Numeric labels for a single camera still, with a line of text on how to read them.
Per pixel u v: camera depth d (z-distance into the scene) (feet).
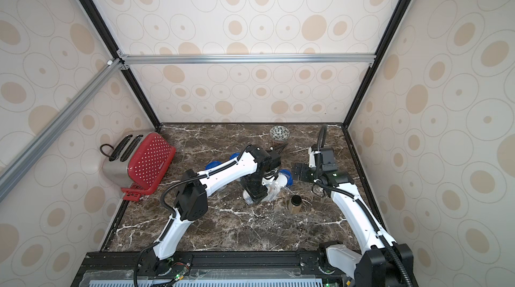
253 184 2.38
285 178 3.10
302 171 2.38
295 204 2.60
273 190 2.86
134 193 2.95
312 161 2.39
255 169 2.08
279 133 3.70
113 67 2.80
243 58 3.02
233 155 3.49
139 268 2.33
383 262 1.25
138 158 2.75
